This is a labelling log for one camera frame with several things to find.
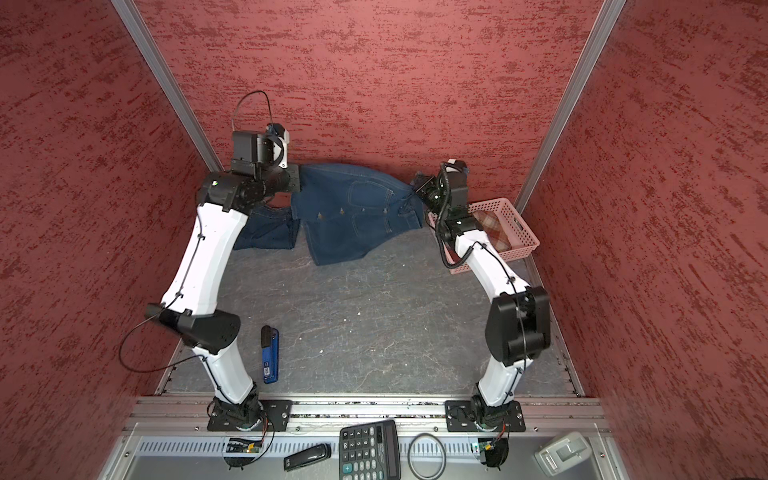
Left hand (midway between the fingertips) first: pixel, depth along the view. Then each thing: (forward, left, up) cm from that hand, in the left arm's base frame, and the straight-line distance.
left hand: (296, 177), depth 74 cm
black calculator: (-55, -21, -37) cm, 69 cm away
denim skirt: (+8, -9, -19) cm, 23 cm away
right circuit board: (-54, -51, -41) cm, 84 cm away
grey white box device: (-54, -65, -36) cm, 92 cm away
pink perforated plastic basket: (+12, -73, -36) cm, 83 cm away
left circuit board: (-53, +12, -42) cm, 69 cm away
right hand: (+6, -29, -5) cm, 30 cm away
